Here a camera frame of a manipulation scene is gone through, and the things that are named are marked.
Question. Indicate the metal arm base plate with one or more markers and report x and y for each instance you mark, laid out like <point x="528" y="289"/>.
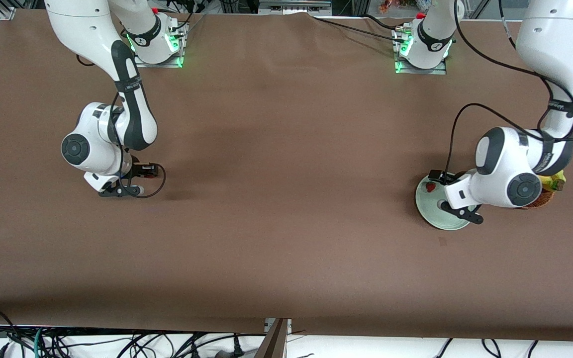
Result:
<point x="142" y="63"/>
<point x="435" y="71"/>

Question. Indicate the grey metal box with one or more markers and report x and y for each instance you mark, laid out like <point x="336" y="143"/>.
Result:
<point x="294" y="7"/>

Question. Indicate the brown wicker basket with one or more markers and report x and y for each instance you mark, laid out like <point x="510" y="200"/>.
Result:
<point x="540" y="201"/>

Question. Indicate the aluminium corner bracket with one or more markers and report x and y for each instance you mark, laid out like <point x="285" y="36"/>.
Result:
<point x="7" y="14"/>

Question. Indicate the brown table cover sheet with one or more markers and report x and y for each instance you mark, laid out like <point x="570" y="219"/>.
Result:
<point x="286" y="258"/>

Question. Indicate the red orange colourful item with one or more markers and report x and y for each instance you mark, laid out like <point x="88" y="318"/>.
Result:
<point x="388" y="5"/>

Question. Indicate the yellow banana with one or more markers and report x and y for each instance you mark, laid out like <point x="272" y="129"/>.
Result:
<point x="547" y="186"/>
<point x="559" y="175"/>

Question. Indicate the black power plug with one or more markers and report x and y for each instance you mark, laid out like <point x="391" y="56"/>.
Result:
<point x="237" y="348"/>

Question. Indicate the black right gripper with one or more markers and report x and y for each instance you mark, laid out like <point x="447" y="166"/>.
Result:
<point x="140" y="170"/>

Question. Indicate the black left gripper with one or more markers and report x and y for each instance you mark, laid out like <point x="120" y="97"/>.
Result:
<point x="446" y="178"/>

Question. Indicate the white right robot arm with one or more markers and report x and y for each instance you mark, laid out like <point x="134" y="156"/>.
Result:
<point x="87" y="25"/>

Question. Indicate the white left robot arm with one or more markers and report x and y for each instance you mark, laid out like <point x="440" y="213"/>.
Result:
<point x="555" y="40"/>

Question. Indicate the aluminium profile beam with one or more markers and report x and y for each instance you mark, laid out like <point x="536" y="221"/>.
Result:
<point x="276" y="343"/>

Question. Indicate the light green round plate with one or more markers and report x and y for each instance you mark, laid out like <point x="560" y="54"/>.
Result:
<point x="428" y="209"/>

